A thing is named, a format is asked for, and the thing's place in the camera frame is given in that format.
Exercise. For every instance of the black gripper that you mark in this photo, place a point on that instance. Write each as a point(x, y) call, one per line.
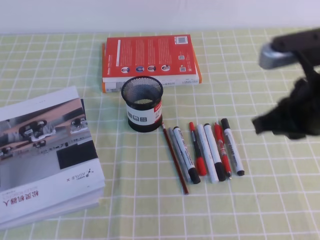
point(297, 115)

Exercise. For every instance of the red book on top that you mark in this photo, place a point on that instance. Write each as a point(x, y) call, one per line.
point(149, 57)

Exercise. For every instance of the black mesh pen holder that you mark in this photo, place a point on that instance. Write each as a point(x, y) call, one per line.
point(143, 98)

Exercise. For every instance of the grey pen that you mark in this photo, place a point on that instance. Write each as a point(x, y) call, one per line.
point(179, 155)

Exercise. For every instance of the red retractable pen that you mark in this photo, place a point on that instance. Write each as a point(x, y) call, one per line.
point(223, 153)

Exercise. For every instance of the white marker black end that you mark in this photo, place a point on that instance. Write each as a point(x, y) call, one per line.
point(215, 153)

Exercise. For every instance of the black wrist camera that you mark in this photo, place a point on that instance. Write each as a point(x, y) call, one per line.
point(282, 50)

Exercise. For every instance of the black pen red cap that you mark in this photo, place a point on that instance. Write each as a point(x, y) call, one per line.
point(199, 161)

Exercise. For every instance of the white booklet stack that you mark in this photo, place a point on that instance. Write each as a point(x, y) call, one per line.
point(48, 161)

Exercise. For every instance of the dark red pencil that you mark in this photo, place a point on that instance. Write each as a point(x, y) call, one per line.
point(173, 155)

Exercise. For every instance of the orange book underneath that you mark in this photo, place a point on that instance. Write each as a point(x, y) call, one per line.
point(152, 82)

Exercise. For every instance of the white marker with black cap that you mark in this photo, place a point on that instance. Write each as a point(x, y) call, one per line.
point(235, 156)

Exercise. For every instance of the white paint marker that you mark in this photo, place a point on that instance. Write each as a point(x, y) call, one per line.
point(207, 154)

